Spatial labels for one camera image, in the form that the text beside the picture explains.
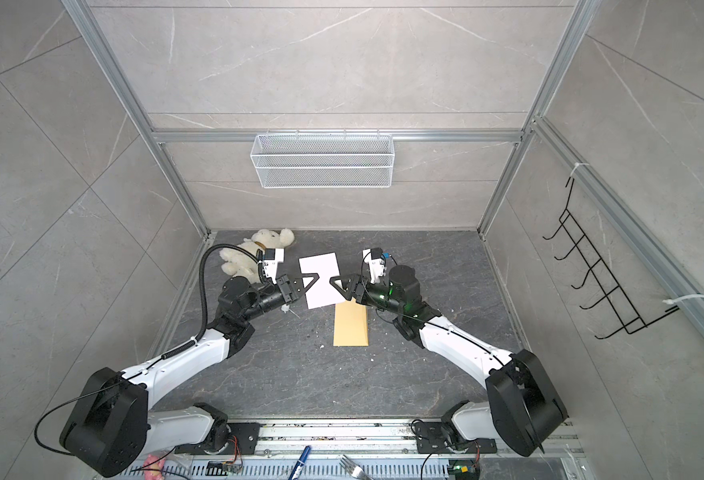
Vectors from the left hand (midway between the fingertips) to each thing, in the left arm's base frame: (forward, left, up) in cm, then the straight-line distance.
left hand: (319, 273), depth 72 cm
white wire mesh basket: (+47, +1, +1) cm, 47 cm away
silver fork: (-38, -7, -26) cm, 47 cm away
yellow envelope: (0, -7, -27) cm, 28 cm away
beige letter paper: (-4, -1, -3) cm, 5 cm away
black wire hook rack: (+2, -65, +4) cm, 65 cm away
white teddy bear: (+19, +28, -19) cm, 39 cm away
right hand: (0, -4, -4) cm, 6 cm away
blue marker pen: (-36, +5, -27) cm, 45 cm away
